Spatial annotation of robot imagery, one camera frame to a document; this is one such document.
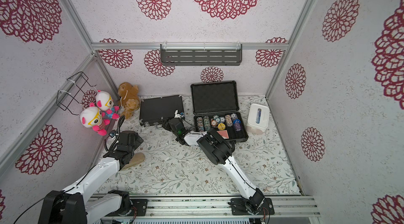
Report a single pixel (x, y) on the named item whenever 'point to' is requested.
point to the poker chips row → (203, 123)
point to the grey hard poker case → (215, 105)
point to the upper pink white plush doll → (105, 102)
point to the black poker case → (155, 110)
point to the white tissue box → (258, 119)
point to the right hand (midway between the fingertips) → (162, 119)
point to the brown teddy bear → (129, 100)
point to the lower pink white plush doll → (92, 116)
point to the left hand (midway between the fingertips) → (133, 141)
